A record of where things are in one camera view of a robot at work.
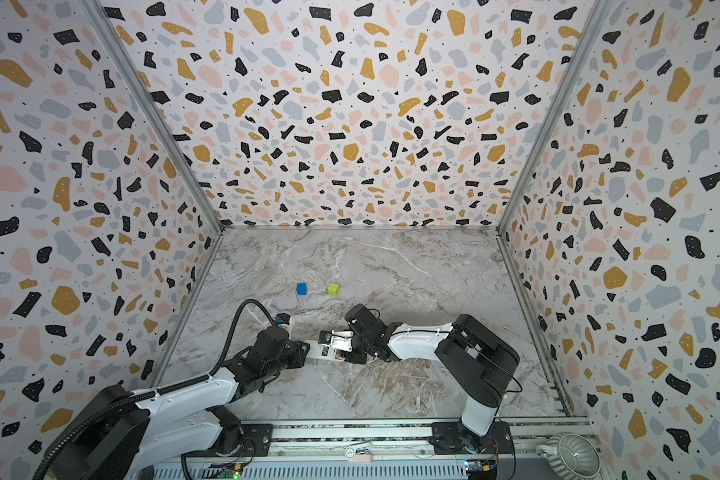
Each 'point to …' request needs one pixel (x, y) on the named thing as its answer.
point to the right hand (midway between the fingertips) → (335, 339)
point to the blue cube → (301, 288)
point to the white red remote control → (318, 351)
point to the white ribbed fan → (571, 456)
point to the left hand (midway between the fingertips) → (309, 344)
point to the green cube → (333, 289)
